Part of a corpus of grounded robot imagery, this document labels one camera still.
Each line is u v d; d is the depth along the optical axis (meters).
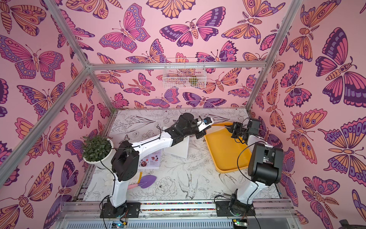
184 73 0.95
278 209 0.75
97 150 0.78
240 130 0.84
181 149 0.87
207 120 0.69
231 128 0.84
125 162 0.50
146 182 0.83
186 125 0.68
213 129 0.81
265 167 0.49
